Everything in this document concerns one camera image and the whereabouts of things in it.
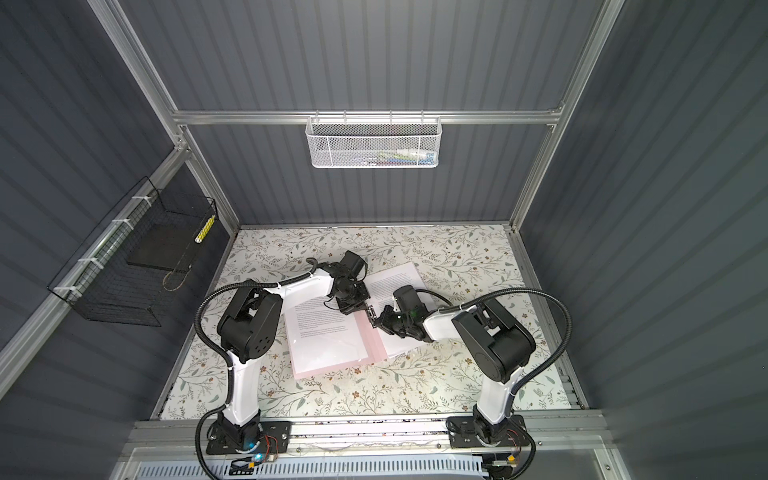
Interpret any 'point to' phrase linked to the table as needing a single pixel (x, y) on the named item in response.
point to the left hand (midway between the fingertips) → (371, 305)
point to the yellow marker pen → (205, 229)
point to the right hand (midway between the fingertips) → (377, 325)
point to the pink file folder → (374, 350)
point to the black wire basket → (135, 268)
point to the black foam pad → (170, 246)
